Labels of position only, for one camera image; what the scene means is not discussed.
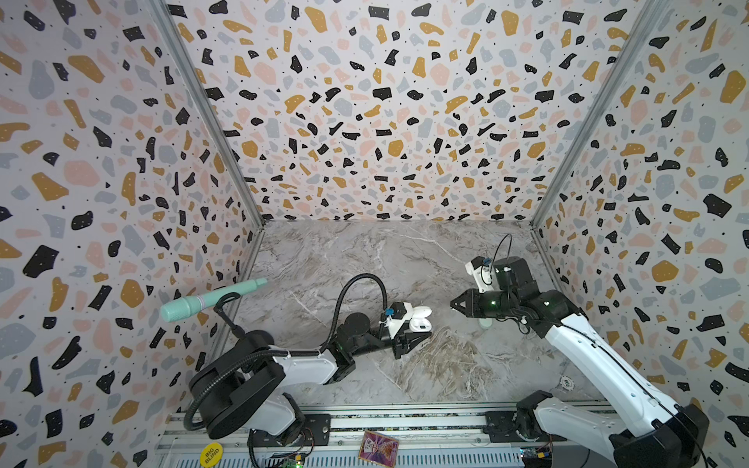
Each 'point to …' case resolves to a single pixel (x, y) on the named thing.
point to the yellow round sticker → (211, 454)
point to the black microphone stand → (237, 331)
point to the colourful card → (379, 448)
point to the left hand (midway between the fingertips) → (431, 325)
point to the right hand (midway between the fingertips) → (452, 300)
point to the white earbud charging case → (419, 322)
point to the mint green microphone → (178, 307)
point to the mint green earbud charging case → (486, 322)
